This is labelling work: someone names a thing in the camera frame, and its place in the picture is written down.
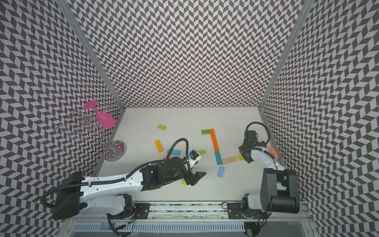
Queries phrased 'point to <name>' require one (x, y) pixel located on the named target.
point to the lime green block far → (162, 127)
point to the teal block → (218, 157)
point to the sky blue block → (174, 151)
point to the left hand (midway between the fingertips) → (200, 169)
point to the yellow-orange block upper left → (159, 146)
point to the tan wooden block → (227, 160)
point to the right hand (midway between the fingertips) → (244, 154)
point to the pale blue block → (220, 172)
